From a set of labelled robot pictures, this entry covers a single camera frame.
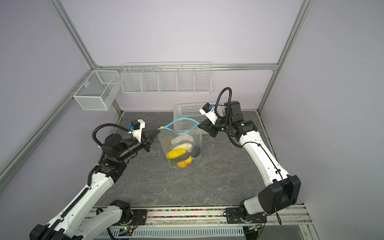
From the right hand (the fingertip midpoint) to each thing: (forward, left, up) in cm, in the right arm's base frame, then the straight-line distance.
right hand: (200, 126), depth 73 cm
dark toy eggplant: (-9, +11, -17) cm, 23 cm away
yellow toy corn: (-5, +15, -18) cm, 24 cm away
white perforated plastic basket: (+36, +7, -25) cm, 44 cm away
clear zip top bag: (+1, +11, -16) cm, 20 cm away
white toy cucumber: (+1, +8, -21) cm, 23 cm away
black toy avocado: (-5, +3, -17) cm, 17 cm away
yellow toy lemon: (-9, +10, -23) cm, 27 cm away
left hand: (-5, +20, +1) cm, 20 cm away
